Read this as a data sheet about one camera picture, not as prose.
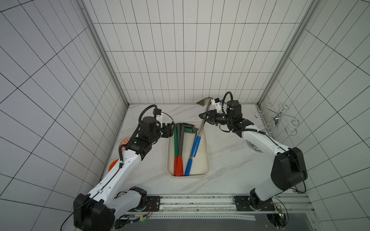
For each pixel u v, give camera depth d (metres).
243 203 0.73
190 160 0.87
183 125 0.95
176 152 0.87
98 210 0.37
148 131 0.55
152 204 0.72
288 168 0.44
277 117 0.74
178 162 0.80
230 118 0.65
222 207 0.73
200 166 0.85
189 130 0.96
